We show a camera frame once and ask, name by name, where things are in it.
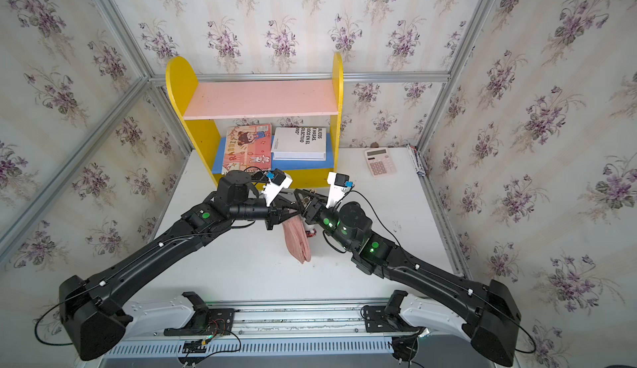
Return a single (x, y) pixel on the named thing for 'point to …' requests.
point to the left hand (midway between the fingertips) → (304, 215)
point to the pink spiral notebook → (247, 146)
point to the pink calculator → (381, 162)
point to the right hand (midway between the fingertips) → (299, 193)
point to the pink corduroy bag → (296, 239)
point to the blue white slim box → (415, 160)
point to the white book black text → (299, 143)
